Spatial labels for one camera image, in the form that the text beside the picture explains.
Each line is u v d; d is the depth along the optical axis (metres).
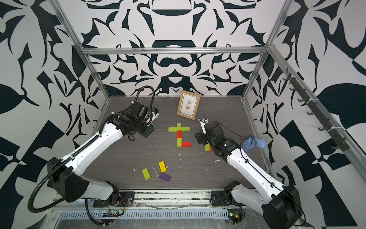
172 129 1.00
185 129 0.99
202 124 0.70
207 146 0.93
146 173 0.81
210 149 0.89
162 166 0.85
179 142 0.94
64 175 0.39
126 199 0.74
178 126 1.02
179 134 0.99
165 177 0.82
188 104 1.04
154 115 0.70
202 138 0.71
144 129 0.67
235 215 0.71
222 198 0.75
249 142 0.85
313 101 0.58
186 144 0.94
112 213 0.71
